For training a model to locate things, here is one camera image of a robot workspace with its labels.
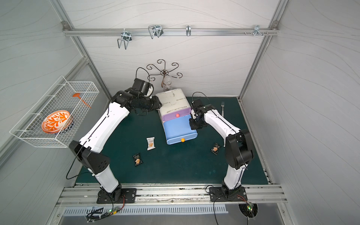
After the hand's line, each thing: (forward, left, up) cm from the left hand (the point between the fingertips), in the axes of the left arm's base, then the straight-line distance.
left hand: (160, 105), depth 76 cm
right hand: (0, -20, -19) cm, 27 cm away
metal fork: (+28, -45, -29) cm, 60 cm away
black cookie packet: (-21, +15, -28) cm, 38 cm away
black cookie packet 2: (-11, -34, -29) cm, 46 cm away
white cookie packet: (-8, +10, -29) cm, 32 cm away
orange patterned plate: (-15, +46, +4) cm, 49 cm away
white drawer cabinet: (+11, -4, -7) cm, 14 cm away
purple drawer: (+3, -8, -11) cm, 13 cm away
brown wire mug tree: (+28, +1, +2) cm, 29 cm away
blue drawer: (-1, -10, -23) cm, 25 cm away
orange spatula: (+6, +48, +2) cm, 49 cm away
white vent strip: (-45, +21, -29) cm, 58 cm away
